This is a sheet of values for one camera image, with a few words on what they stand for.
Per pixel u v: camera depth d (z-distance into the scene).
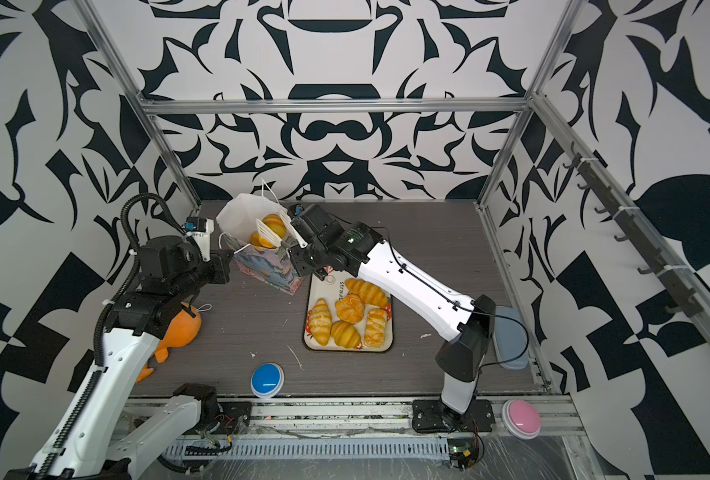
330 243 0.52
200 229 0.61
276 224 0.77
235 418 0.72
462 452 0.71
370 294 0.91
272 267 0.83
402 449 0.71
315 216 0.52
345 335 0.83
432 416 0.75
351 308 0.89
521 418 0.73
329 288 0.97
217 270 0.63
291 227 0.55
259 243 0.76
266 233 0.73
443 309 0.44
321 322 0.85
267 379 0.79
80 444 0.38
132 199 0.47
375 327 0.85
